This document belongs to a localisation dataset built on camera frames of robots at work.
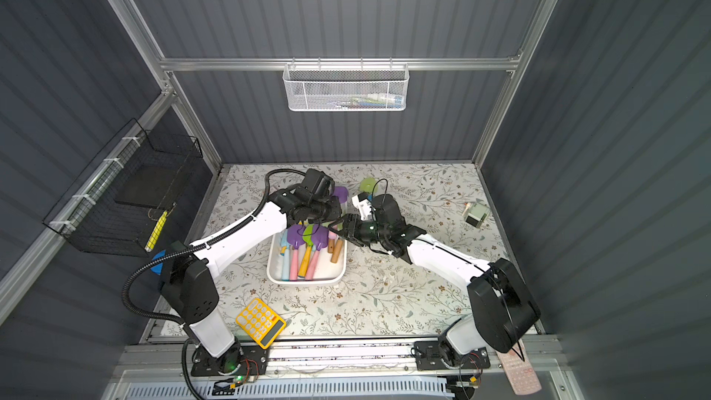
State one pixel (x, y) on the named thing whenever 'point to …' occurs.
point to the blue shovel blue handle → (285, 255)
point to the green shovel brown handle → (336, 250)
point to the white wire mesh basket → (345, 87)
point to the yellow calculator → (260, 322)
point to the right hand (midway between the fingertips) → (336, 230)
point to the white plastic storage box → (326, 271)
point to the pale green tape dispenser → (475, 213)
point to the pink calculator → (519, 370)
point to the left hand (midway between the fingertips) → (347, 215)
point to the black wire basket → (118, 204)
